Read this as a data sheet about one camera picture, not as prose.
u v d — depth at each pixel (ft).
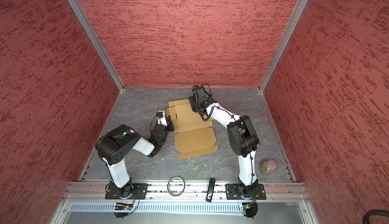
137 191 2.43
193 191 2.49
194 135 3.11
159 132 2.38
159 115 2.61
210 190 2.38
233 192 2.43
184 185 2.49
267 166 2.42
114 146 1.65
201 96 2.43
